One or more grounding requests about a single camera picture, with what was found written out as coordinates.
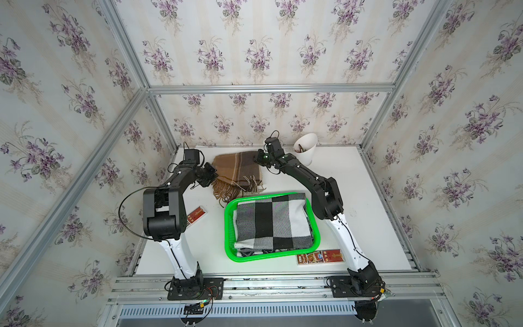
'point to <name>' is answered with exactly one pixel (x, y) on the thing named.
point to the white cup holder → (304, 146)
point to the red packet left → (195, 215)
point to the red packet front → (321, 256)
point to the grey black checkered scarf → (273, 225)
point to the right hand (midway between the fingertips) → (253, 157)
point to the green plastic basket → (229, 237)
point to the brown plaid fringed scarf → (238, 173)
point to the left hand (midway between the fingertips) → (219, 173)
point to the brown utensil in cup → (301, 150)
